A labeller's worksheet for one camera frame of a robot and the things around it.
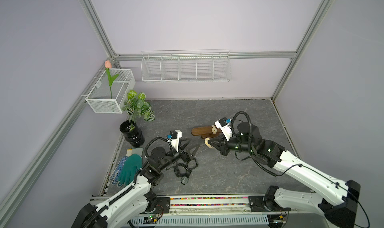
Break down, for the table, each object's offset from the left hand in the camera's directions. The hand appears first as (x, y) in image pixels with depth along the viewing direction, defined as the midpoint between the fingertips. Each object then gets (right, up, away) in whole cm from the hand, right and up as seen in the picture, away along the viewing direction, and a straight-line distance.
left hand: (196, 143), depth 72 cm
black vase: (-37, +3, +13) cm, 39 cm away
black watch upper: (-3, -15, +16) cm, 23 cm away
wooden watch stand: (+6, +3, +20) cm, 21 cm away
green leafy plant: (-32, +19, +8) cm, 38 cm away
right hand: (+6, +2, -5) cm, 8 cm away
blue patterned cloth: (-46, -21, +11) cm, 52 cm away
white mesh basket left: (-49, +22, +3) cm, 54 cm away
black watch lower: (-6, -21, +10) cm, 24 cm away
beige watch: (+5, +1, -5) cm, 7 cm away
